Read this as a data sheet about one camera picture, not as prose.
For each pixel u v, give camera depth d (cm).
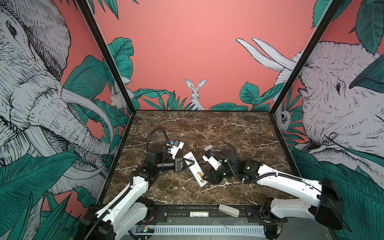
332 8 69
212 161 66
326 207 39
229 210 73
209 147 101
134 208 60
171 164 66
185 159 70
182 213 75
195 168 72
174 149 69
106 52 86
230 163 56
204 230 70
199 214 73
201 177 72
